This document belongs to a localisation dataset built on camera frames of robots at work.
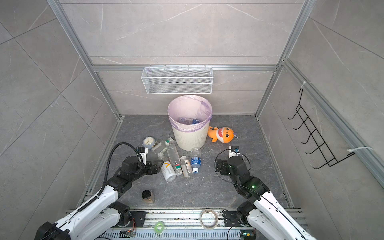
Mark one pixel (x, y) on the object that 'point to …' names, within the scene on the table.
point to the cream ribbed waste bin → (187, 141)
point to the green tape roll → (163, 227)
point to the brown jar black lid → (148, 196)
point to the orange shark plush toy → (223, 134)
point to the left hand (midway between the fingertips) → (157, 158)
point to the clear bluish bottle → (185, 120)
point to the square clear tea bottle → (186, 165)
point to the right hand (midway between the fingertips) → (223, 158)
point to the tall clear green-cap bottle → (174, 158)
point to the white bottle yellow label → (168, 171)
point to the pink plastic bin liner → (191, 106)
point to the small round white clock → (149, 142)
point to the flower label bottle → (161, 145)
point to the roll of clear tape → (217, 219)
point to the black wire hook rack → (330, 158)
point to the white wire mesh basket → (175, 80)
